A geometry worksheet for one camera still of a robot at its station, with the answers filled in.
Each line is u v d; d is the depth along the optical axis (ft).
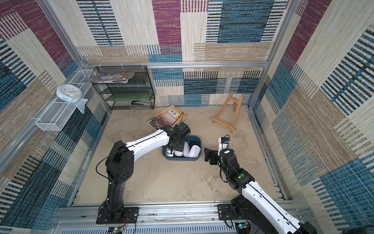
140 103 3.59
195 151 3.00
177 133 2.34
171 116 3.76
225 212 2.41
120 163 1.65
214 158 2.31
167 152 3.00
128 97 3.37
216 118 3.54
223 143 2.26
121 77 2.88
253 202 1.67
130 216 2.38
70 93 2.48
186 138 2.54
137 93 3.68
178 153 3.00
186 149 2.99
